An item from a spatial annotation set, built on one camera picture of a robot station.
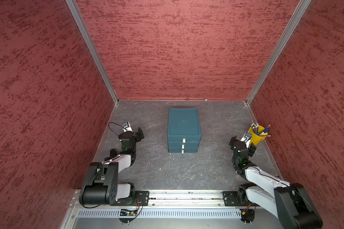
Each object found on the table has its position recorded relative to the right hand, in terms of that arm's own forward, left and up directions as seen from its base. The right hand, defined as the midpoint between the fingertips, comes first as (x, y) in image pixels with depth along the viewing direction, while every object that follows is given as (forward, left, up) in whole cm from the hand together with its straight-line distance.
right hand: (241, 141), depth 87 cm
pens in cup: (+5, -8, +7) cm, 12 cm away
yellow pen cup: (+2, -11, -1) cm, 12 cm away
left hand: (+8, +70, +1) cm, 70 cm away
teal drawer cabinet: (-1, +37, +13) cm, 39 cm away
